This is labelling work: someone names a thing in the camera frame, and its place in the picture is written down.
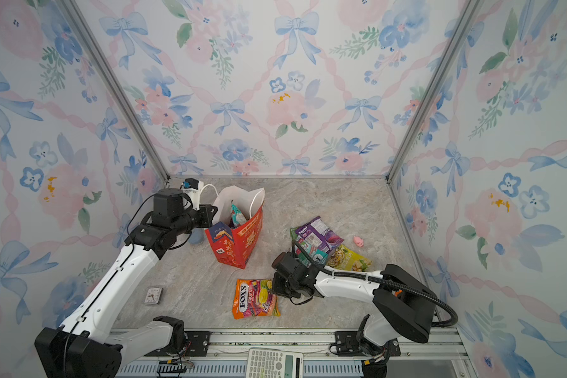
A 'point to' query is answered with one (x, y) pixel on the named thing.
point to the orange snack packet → (254, 298)
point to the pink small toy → (358, 241)
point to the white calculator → (274, 363)
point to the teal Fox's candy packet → (238, 216)
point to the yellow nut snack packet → (342, 257)
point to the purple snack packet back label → (320, 235)
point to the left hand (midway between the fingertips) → (217, 205)
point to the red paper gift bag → (237, 227)
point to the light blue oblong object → (197, 235)
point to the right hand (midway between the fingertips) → (269, 289)
